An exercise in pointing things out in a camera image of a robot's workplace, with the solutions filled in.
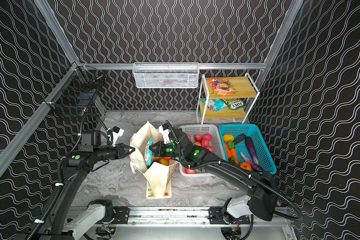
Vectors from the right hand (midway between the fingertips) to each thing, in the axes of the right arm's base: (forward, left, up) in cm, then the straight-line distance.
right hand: (148, 148), depth 69 cm
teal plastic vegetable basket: (+27, -60, -21) cm, 69 cm away
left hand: (0, +6, -2) cm, 6 cm away
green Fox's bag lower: (+41, -50, -9) cm, 65 cm away
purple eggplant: (+19, -59, -26) cm, 67 cm away
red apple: (-1, -19, -22) cm, 29 cm away
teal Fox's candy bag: (-2, 0, -2) cm, 2 cm away
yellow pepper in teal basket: (+24, -45, -24) cm, 56 cm away
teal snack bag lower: (+39, -36, -9) cm, 54 cm away
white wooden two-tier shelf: (+47, -47, -9) cm, 67 cm away
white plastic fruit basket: (+16, -36, -20) cm, 45 cm away
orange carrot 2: (+12, -47, -25) cm, 54 cm away
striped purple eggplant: (+4, -57, -25) cm, 62 cm away
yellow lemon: (+4, -4, -20) cm, 21 cm away
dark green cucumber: (+23, -52, -25) cm, 63 cm away
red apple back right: (+24, -32, -22) cm, 45 cm away
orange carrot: (+11, -44, -25) cm, 51 cm away
